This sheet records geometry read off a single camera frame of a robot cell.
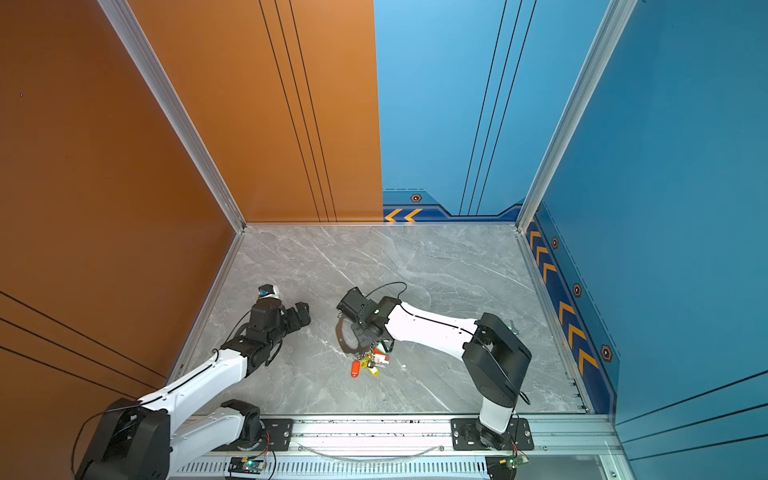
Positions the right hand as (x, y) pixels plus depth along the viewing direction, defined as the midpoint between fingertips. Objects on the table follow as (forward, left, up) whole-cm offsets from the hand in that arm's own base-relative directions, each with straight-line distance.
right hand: (366, 330), depth 85 cm
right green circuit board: (-31, -34, -8) cm, 47 cm away
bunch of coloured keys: (-6, -2, -6) cm, 8 cm away
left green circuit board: (-31, +27, -8) cm, 42 cm away
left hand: (+7, +21, +1) cm, 22 cm away
